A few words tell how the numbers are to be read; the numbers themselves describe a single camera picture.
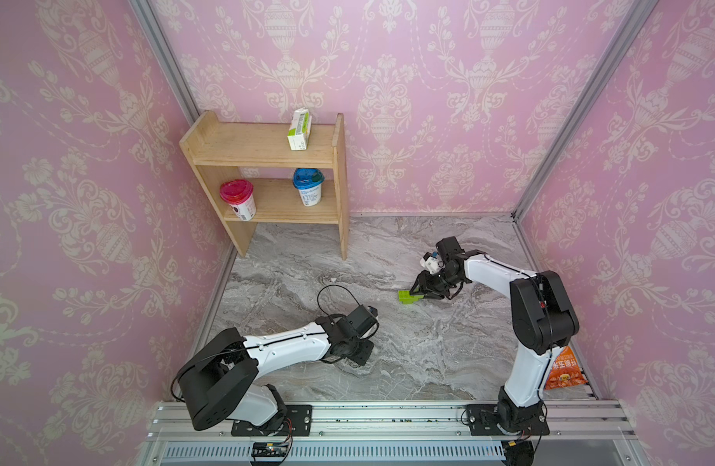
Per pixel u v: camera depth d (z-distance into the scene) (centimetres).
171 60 78
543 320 51
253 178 109
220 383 42
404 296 93
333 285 73
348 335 66
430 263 92
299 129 76
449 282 81
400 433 76
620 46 74
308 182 88
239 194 83
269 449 73
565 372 78
